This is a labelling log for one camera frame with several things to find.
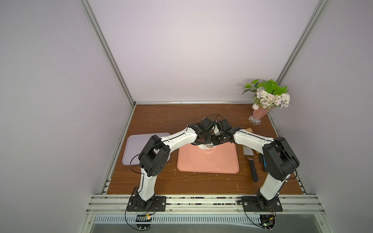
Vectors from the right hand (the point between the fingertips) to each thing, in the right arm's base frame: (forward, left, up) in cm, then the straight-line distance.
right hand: (213, 136), depth 93 cm
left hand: (-3, +2, +2) cm, 4 cm away
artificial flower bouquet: (+16, -32, +23) cm, 42 cm away
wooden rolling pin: (+8, -27, -4) cm, 28 cm away
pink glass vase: (+16, -32, -2) cm, 36 cm away
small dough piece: (-7, +4, -1) cm, 8 cm away
